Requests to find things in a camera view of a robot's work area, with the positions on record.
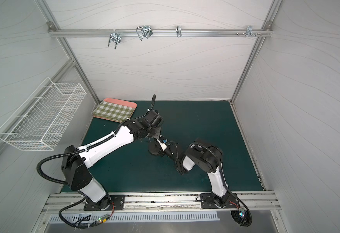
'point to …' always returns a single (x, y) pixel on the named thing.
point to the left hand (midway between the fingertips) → (158, 132)
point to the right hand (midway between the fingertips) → (156, 139)
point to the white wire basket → (42, 120)
